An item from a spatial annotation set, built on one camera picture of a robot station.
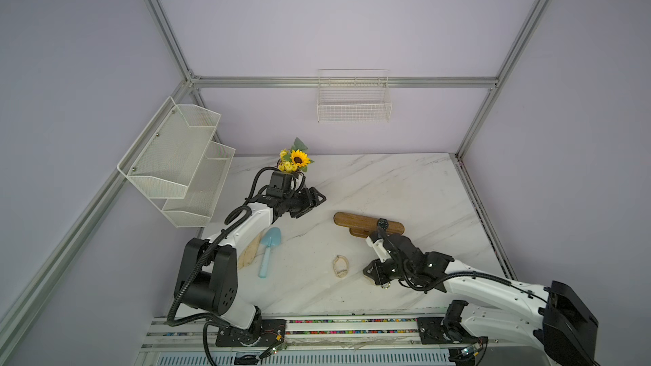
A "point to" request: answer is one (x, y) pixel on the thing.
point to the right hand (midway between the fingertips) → (368, 273)
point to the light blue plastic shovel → (269, 238)
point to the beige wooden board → (250, 251)
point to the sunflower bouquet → (294, 159)
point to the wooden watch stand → (364, 225)
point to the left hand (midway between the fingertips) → (319, 204)
